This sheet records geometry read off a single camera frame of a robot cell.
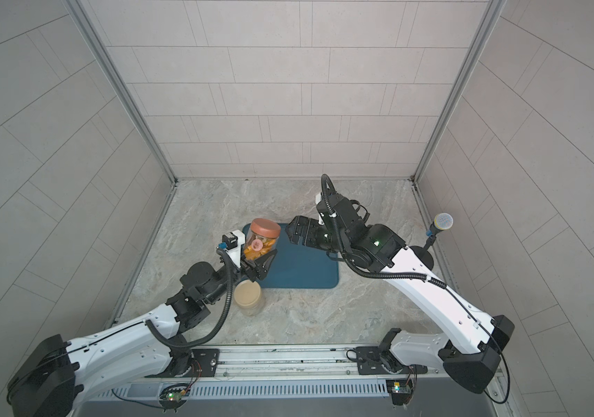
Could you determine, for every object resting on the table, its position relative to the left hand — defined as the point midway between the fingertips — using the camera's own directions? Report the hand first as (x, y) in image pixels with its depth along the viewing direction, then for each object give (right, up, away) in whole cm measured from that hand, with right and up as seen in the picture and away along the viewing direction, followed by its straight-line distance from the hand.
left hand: (271, 244), depth 71 cm
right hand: (+7, +4, -5) cm, 10 cm away
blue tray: (+6, -11, +18) cm, 22 cm away
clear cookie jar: (0, 0, -4) cm, 4 cm away
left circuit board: (-24, -37, -7) cm, 44 cm away
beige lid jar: (-7, -16, +4) cm, 18 cm away
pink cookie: (-3, +1, -6) cm, 6 cm away
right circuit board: (+35, -38, -3) cm, 52 cm away
